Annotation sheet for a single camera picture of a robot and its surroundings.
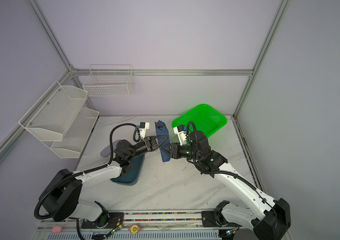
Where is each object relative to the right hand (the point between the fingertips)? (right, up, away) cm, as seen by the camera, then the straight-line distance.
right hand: (162, 148), depth 67 cm
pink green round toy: (-13, -37, 0) cm, 39 cm away
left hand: (+3, +5, +1) cm, 5 cm away
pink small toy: (-51, -39, +3) cm, 64 cm away
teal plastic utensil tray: (-19, -19, +15) cm, 30 cm away
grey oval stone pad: (-40, -6, +31) cm, 51 cm away
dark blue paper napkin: (0, +8, +1) cm, 8 cm away
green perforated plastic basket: (+30, +17, +51) cm, 62 cm away
